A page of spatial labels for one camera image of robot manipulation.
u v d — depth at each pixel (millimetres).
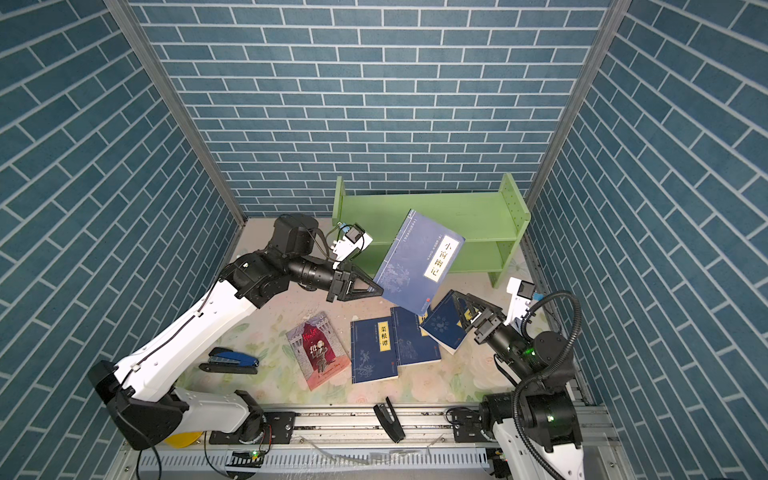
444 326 893
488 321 518
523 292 539
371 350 858
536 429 450
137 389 381
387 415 751
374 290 577
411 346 871
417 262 581
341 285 525
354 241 547
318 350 865
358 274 581
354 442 735
